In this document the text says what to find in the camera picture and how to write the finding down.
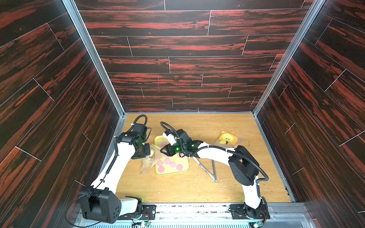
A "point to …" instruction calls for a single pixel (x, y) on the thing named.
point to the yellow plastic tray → (160, 141)
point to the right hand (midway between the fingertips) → (164, 147)
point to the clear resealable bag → (156, 154)
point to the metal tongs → (213, 176)
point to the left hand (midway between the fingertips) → (146, 153)
